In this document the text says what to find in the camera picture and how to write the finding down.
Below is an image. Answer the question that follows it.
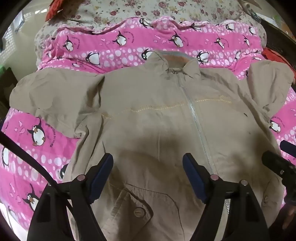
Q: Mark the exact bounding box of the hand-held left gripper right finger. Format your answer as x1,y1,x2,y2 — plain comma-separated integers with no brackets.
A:
182,153,274,241

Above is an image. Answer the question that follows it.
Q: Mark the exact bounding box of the window with mesh screen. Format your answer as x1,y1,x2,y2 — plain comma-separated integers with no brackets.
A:
3,13,24,64

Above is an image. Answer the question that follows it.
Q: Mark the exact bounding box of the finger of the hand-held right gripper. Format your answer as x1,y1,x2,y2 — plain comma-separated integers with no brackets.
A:
262,150,296,184
279,140,296,160

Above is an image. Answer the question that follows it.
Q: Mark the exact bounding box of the person's right hand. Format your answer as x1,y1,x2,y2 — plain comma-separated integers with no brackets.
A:
282,203,296,230

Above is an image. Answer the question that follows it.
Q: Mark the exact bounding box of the black cable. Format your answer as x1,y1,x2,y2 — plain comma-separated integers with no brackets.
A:
0,132,61,186

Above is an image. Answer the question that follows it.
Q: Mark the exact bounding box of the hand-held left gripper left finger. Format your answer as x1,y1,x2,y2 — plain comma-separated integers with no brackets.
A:
27,153,114,241

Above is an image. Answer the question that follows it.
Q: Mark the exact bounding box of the beige zip jacket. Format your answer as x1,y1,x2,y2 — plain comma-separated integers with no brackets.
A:
9,51,295,241

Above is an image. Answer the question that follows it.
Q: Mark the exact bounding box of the red cloth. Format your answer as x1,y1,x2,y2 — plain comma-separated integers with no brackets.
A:
261,46,296,68
45,0,70,22

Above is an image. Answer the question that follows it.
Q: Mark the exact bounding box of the dark wooden headboard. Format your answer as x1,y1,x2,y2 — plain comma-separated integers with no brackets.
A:
261,19,296,49

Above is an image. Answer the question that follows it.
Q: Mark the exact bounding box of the floral bed sheet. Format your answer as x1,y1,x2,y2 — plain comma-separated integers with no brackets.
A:
34,0,267,77

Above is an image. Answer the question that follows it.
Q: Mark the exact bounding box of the dark wooden furniture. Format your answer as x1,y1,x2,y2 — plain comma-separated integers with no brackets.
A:
0,67,17,112

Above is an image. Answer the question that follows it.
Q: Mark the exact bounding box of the pink penguin print blanket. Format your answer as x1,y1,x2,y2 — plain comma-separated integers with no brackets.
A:
0,17,296,224

